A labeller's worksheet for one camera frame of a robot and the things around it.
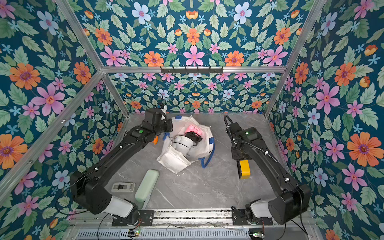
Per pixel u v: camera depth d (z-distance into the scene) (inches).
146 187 32.2
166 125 28.3
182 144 34.5
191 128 37.0
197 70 35.8
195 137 36.9
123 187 31.6
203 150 34.5
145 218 28.9
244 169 26.7
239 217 28.7
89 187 15.8
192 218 29.5
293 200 14.9
